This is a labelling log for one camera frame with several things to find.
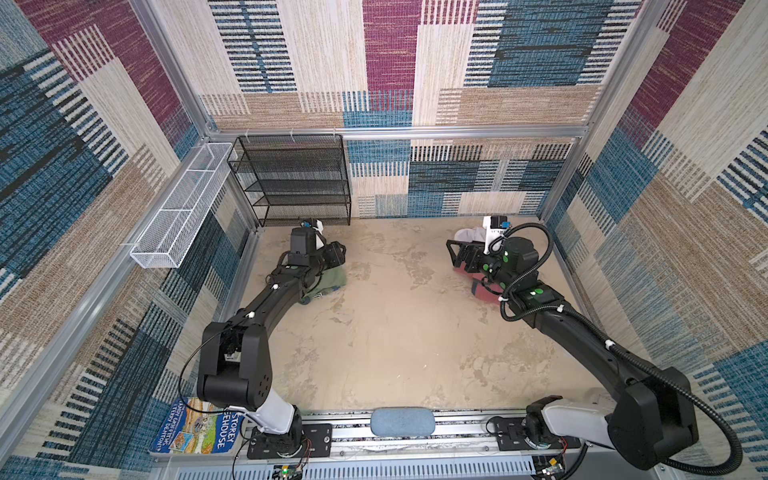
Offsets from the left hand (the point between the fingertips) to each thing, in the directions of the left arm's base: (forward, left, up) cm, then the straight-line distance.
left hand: (338, 244), depth 90 cm
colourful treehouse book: (-45, +33, -15) cm, 58 cm away
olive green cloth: (-3, +6, -15) cm, 16 cm away
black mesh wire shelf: (+30, +18, +1) cm, 36 cm away
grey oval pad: (-44, -17, -15) cm, 50 cm away
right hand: (-8, -33, +8) cm, 35 cm away
